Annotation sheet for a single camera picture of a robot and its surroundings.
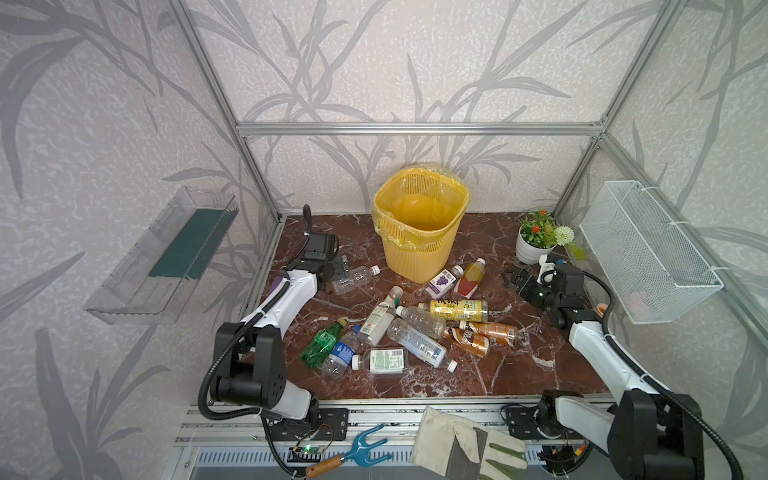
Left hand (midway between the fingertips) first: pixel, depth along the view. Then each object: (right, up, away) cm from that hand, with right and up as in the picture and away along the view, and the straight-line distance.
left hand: (335, 258), depth 91 cm
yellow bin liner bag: (+24, +17, +11) cm, 32 cm away
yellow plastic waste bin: (+27, -3, +4) cm, 27 cm away
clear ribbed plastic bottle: (+28, -19, -2) cm, 34 cm away
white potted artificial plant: (+65, +7, +5) cm, 65 cm away
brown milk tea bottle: (+46, -20, -5) cm, 51 cm away
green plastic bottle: (-3, -25, -6) cm, 25 cm away
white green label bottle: (+14, -17, -6) cm, 23 cm away
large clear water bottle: (+26, -23, -10) cm, 36 cm away
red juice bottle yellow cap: (+43, -7, +6) cm, 44 cm away
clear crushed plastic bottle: (+5, -7, +6) cm, 10 cm away
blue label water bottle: (+4, -26, -10) cm, 28 cm away
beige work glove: (+34, -44, -20) cm, 59 cm away
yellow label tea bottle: (+41, -15, -4) cm, 43 cm away
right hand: (+53, -3, -4) cm, 53 cm away
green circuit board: (-3, -47, -19) cm, 50 cm away
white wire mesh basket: (+75, -1, -27) cm, 80 cm away
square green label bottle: (+15, -27, -10) cm, 33 cm away
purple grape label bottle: (+34, -8, +6) cm, 35 cm away
